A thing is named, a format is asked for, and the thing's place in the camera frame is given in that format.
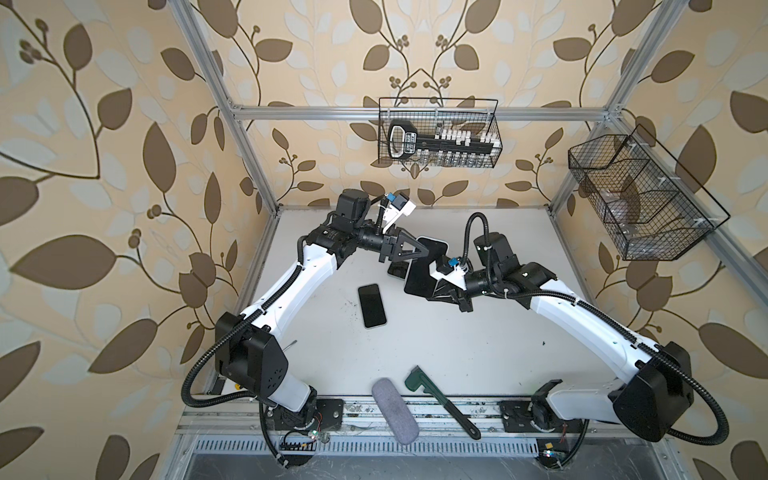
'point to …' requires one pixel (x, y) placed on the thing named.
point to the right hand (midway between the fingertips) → (430, 294)
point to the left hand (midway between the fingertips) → (429, 254)
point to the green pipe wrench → (417, 378)
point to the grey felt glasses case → (395, 411)
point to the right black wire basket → (651, 208)
